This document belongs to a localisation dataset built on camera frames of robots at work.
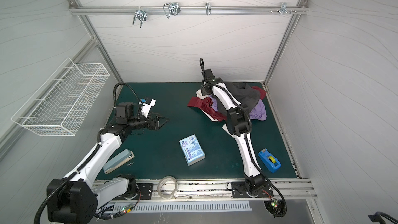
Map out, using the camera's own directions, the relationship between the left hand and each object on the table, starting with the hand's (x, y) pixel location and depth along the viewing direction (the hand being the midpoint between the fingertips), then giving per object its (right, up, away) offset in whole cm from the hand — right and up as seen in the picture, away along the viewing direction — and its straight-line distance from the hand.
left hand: (166, 115), depth 78 cm
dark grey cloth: (+45, +12, +17) cm, 49 cm away
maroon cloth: (+21, +4, +25) cm, 33 cm away
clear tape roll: (-1, -32, -5) cm, 32 cm away
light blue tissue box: (+13, -19, +3) cm, 24 cm away
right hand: (+25, +17, +26) cm, 40 cm away
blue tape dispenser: (+55, -25, 0) cm, 60 cm away
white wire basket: (-45, +6, -10) cm, 46 cm away
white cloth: (+17, +12, +33) cm, 39 cm away
